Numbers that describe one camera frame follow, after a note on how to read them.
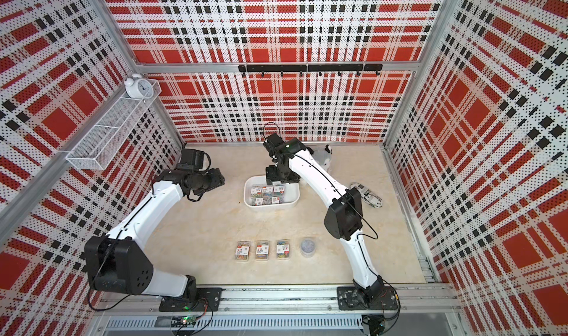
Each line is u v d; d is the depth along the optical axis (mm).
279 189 989
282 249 823
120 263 412
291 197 996
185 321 692
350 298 734
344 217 565
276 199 961
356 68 884
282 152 623
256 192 985
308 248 823
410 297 755
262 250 828
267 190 989
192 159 657
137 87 800
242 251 821
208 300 733
